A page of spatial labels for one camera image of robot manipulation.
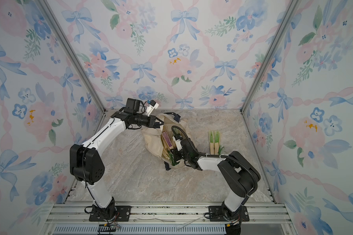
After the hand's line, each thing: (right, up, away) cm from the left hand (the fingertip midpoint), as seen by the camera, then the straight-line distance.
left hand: (164, 122), depth 82 cm
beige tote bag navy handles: (-6, -13, +5) cm, 15 cm away
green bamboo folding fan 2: (+34, -17, +15) cm, 41 cm away
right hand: (+5, -16, +9) cm, 19 cm away
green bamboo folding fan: (+31, -8, +21) cm, 39 cm away
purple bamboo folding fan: (+1, -11, +10) cm, 15 cm away
